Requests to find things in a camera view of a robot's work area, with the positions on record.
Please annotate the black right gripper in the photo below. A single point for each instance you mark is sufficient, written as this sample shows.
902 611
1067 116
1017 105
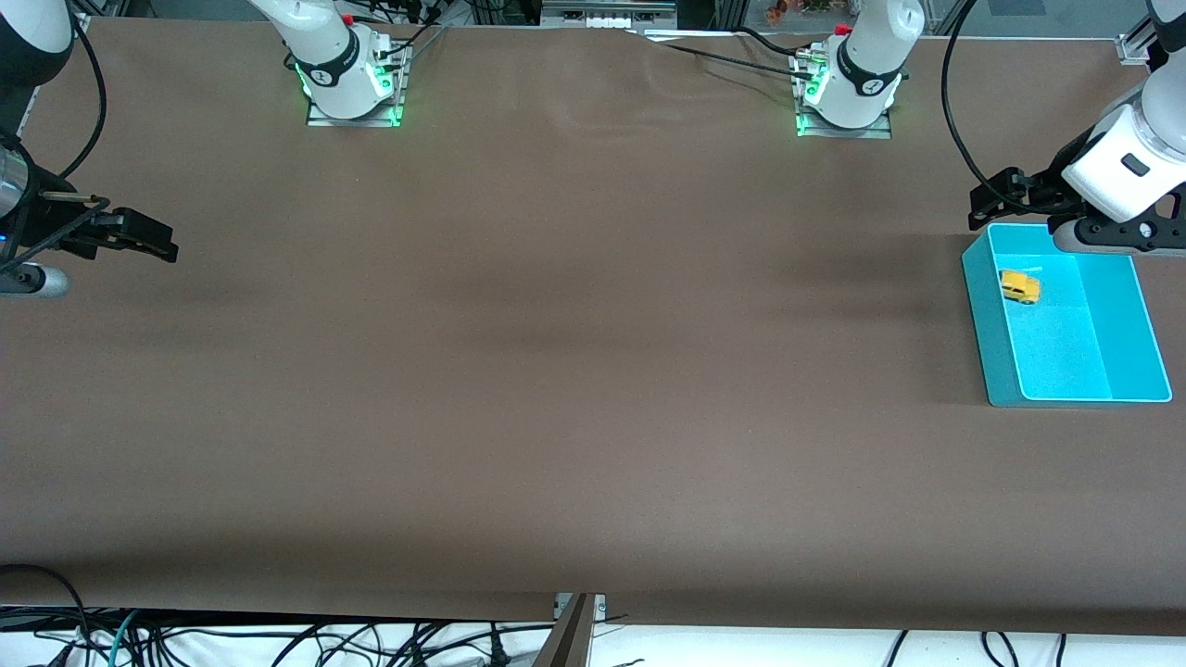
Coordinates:
37 225

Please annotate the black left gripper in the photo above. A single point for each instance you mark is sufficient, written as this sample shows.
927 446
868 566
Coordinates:
1045 192

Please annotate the yellow beetle toy car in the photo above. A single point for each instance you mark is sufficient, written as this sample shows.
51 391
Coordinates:
1019 287

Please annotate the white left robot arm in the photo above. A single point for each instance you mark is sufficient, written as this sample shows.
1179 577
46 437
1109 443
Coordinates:
866 74

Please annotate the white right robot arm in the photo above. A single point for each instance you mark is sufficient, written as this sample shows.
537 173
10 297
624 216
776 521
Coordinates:
329 60

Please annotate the teal plastic bin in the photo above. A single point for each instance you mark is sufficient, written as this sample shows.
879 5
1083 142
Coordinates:
1066 361

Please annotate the white power strip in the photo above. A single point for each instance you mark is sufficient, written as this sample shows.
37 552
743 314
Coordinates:
607 20

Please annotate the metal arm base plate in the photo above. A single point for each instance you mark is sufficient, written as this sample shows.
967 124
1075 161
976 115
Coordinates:
880 130
357 120

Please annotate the aluminium frame profile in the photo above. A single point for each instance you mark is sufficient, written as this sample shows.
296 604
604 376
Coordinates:
1135 48

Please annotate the metal table leg bracket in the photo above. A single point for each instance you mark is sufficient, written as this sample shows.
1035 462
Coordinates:
567 639

